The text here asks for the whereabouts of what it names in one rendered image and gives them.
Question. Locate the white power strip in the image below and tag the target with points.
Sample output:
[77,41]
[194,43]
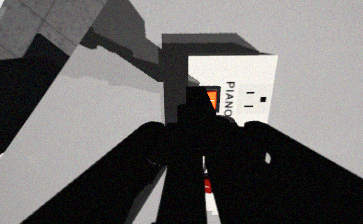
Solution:
[239,85]

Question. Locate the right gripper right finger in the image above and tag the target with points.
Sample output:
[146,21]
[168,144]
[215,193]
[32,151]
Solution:
[317,190]

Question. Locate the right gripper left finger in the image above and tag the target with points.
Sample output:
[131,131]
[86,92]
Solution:
[114,189]

